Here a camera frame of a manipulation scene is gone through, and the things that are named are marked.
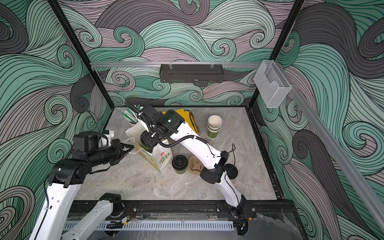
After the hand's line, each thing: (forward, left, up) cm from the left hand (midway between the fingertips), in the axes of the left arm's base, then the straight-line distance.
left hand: (135, 145), depth 65 cm
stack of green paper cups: (+25, -40, -14) cm, 49 cm away
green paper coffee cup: (-3, -20, -24) cm, 32 cm away
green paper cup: (0, -6, -3) cm, 7 cm away
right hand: (+5, -6, -1) cm, 8 cm away
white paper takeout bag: (+2, -9, -16) cm, 18 cm away
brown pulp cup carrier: (+2, -28, -26) cm, 38 cm away
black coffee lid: (0, -19, -17) cm, 26 cm away
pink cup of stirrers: (+28, +14, -13) cm, 34 cm away
